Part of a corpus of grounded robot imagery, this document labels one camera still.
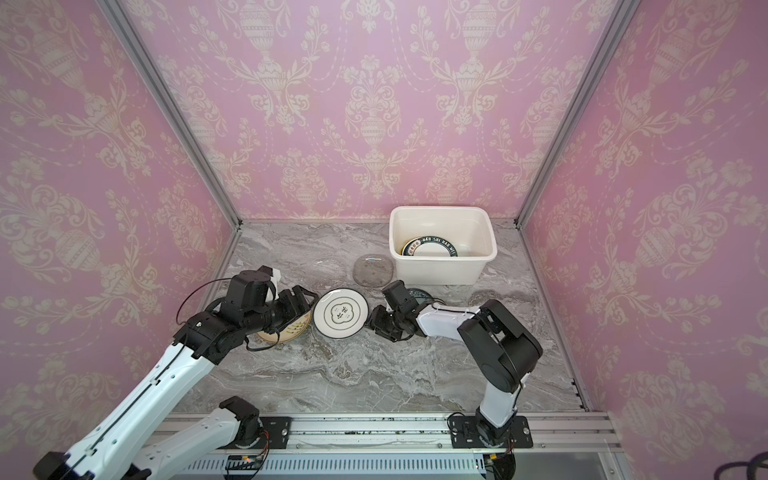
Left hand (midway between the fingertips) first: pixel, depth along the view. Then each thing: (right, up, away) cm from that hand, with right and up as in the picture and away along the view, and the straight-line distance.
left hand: (313, 305), depth 72 cm
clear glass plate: (+13, +6, +34) cm, 36 cm away
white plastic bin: (+47, +21, +35) cm, 62 cm away
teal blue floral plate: (+29, -2, +25) cm, 38 cm away
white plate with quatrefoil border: (+3, -7, +22) cm, 23 cm away
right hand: (+12, -10, +17) cm, 23 cm away
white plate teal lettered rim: (+33, +15, +37) cm, 51 cm away
